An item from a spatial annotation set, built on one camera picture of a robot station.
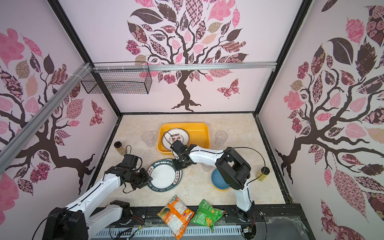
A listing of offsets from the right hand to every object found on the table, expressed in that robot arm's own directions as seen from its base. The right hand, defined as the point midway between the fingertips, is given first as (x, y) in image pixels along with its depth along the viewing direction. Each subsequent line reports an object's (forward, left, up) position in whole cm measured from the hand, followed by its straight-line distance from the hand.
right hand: (175, 165), depth 89 cm
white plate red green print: (+25, +4, -1) cm, 25 cm away
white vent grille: (-33, +5, -3) cm, 34 cm away
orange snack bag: (-26, -3, +1) cm, 27 cm away
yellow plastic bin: (+26, -15, -2) cm, 30 cm away
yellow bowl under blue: (-15, -26, +1) cm, 30 cm away
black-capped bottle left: (+10, +36, +4) cm, 37 cm away
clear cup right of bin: (+20, -30, -1) cm, 36 cm away
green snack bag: (-27, -17, +3) cm, 32 cm away
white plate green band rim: (-8, +5, 0) cm, 9 cm away
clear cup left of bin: (+22, +21, -1) cm, 31 cm away
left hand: (-10, +13, 0) cm, 16 cm away
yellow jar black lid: (-7, -50, +7) cm, 51 cm away
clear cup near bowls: (-2, -18, 0) cm, 18 cm away
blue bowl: (-10, -25, +2) cm, 27 cm away
